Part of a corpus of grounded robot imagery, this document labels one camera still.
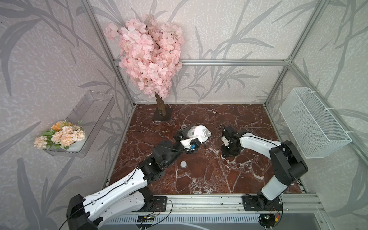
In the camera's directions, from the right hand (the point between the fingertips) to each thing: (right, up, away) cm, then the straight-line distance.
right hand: (224, 154), depth 91 cm
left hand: (-19, +18, -26) cm, 37 cm away
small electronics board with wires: (-44, -27, -21) cm, 56 cm away
